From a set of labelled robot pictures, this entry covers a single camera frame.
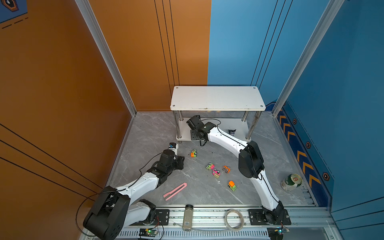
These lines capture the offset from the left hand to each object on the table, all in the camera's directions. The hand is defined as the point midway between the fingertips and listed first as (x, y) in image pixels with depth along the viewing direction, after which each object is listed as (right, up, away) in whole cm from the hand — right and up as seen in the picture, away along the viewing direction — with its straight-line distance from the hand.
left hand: (183, 156), depth 88 cm
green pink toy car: (+16, -6, +1) cm, 17 cm away
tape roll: (+56, -11, -13) cm, 59 cm away
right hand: (+7, +12, +8) cm, 16 cm away
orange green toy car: (+6, +1, +6) cm, 9 cm away
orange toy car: (+26, -7, -1) cm, 27 cm away
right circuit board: (+46, -33, -18) cm, 60 cm away
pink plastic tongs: (-4, -18, -7) cm, 19 cm away
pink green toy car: (+19, -9, -2) cm, 22 cm away
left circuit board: (-15, -33, -17) cm, 40 cm away
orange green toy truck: (+28, -15, -7) cm, 32 cm away
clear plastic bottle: (+4, -25, -18) cm, 31 cm away
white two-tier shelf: (+40, +31, +34) cm, 61 cm away
